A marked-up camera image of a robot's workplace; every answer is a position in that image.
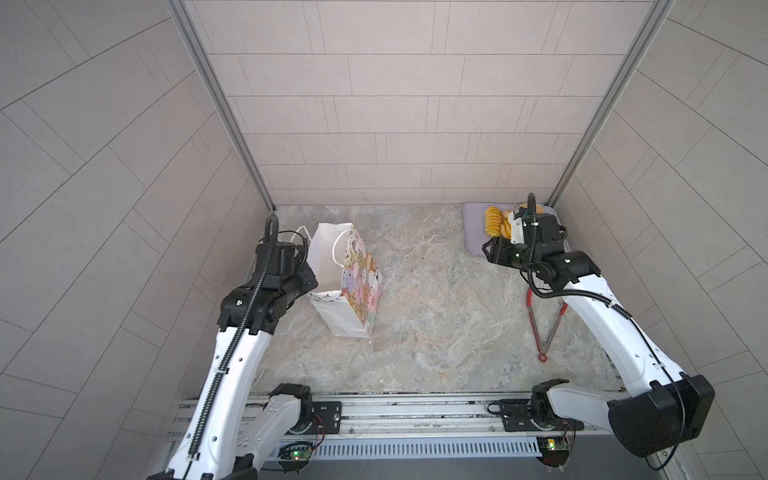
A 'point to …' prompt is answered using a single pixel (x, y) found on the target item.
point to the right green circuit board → (558, 443)
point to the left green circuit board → (296, 454)
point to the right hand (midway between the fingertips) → (488, 247)
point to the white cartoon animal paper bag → (349, 283)
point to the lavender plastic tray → (474, 224)
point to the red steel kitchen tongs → (543, 349)
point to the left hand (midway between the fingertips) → (315, 269)
